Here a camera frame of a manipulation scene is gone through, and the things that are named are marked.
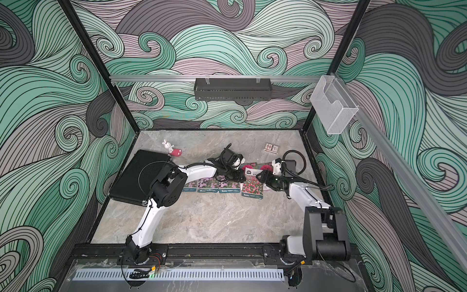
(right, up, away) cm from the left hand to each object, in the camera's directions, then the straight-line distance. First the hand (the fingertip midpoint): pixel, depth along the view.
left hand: (247, 177), depth 95 cm
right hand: (+6, +1, -6) cm, 8 cm away
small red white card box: (+16, +15, +15) cm, 27 cm away
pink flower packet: (+12, +5, +6) cm, 14 cm away
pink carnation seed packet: (+5, +5, +7) cm, 10 cm away
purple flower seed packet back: (-10, -5, -2) cm, 11 cm away
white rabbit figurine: (-46, +17, +9) cm, 49 cm away
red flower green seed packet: (+2, -5, -2) cm, 6 cm away
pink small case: (-42, +13, +12) cm, 45 cm away
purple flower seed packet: (-21, -4, -2) cm, 21 cm away
